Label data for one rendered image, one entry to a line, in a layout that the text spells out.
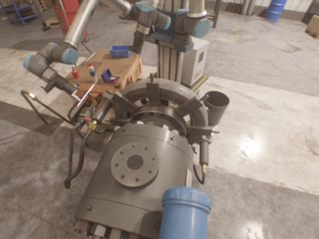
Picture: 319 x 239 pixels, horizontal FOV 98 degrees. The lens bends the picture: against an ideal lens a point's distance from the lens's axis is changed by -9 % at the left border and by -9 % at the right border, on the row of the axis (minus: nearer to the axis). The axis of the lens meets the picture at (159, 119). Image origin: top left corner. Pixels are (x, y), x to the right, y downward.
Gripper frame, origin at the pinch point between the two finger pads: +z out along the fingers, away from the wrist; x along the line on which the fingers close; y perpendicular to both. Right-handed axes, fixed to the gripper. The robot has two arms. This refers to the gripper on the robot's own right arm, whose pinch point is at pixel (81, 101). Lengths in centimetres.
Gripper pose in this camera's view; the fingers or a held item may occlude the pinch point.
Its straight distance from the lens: 104.8
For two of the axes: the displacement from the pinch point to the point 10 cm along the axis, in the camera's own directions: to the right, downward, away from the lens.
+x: -5.7, 2.2, 8.0
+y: 3.5, -8.1, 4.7
